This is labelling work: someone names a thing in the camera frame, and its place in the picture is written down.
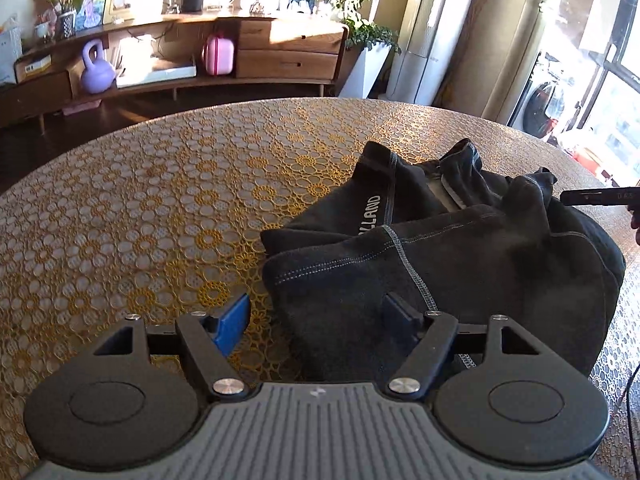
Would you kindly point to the pink bag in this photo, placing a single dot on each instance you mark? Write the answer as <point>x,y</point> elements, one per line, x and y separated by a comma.
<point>218,57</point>

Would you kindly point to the white shopping bag red print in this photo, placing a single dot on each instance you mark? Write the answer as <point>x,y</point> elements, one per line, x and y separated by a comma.
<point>10,55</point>

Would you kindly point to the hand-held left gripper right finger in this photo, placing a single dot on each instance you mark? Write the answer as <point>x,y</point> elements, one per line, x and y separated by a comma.
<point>402,317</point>

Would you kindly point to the purple kettlebell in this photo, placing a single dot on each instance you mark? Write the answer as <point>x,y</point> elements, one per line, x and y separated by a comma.
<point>97,75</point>

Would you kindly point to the flowering plant in white pot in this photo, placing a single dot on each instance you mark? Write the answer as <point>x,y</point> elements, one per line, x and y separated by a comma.
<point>44,32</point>

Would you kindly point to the brown curtain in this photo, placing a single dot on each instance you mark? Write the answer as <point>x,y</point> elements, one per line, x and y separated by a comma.
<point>505,35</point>

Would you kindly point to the black pants with grey stitching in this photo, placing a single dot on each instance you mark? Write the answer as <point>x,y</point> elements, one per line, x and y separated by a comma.
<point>475,260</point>

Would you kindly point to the tall white planter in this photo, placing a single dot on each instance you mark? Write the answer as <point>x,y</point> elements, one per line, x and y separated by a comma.
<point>365,72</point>

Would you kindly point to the white tray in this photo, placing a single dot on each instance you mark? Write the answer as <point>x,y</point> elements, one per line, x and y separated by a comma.
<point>155,67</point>

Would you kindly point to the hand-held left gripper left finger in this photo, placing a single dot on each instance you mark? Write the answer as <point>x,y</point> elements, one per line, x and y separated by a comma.
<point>232,320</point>

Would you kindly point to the front loading washing machine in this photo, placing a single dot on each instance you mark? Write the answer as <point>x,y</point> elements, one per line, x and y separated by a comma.
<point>542,100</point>

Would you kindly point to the white tower air conditioner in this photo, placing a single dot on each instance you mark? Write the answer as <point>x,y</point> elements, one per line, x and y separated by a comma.
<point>425,35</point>

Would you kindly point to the wooden TV stand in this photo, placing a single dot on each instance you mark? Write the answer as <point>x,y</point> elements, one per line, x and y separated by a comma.
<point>280,55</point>

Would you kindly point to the round table, lace cloth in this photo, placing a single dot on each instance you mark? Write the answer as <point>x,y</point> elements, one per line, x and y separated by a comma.
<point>150,200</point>

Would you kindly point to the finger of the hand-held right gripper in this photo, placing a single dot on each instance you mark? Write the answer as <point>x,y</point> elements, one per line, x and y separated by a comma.
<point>590,197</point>

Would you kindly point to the small flat box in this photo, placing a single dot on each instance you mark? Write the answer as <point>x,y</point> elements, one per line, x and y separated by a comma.
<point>32,67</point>

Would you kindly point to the plant in patterned pot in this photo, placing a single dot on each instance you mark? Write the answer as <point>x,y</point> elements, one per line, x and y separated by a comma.
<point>66,25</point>

